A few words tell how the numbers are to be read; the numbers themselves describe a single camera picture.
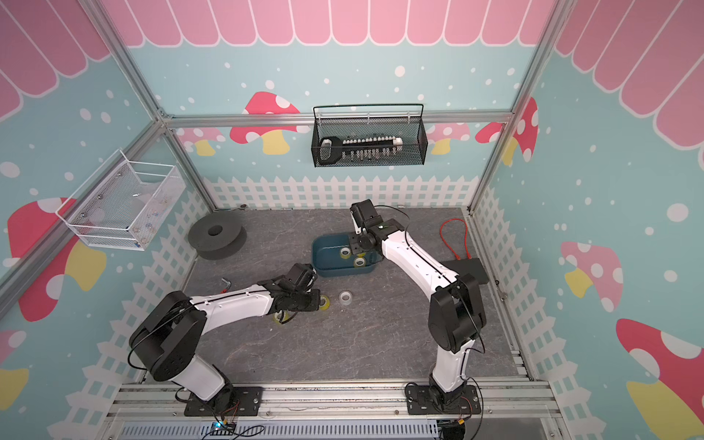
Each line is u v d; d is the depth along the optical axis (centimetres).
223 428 73
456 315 47
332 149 89
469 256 104
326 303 90
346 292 94
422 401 74
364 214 67
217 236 105
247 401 75
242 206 124
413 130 94
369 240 61
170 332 47
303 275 73
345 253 105
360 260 103
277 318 89
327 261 107
